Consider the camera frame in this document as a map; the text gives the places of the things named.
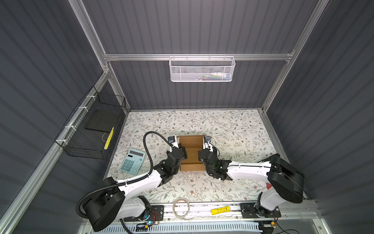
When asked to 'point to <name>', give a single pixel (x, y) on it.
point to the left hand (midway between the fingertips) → (183, 146)
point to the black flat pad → (102, 120)
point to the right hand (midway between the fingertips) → (204, 145)
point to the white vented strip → (184, 227)
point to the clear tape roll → (183, 217)
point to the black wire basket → (85, 134)
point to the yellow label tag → (222, 210)
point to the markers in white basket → (214, 76)
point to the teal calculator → (133, 161)
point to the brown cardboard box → (192, 144)
